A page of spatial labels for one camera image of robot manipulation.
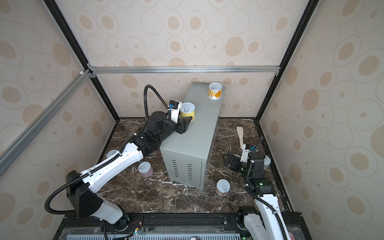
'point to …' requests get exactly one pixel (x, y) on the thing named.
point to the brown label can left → (111, 151)
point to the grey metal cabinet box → (186, 156)
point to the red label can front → (223, 187)
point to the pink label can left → (145, 169)
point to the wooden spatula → (240, 130)
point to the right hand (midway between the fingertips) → (231, 157)
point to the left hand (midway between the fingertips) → (189, 112)
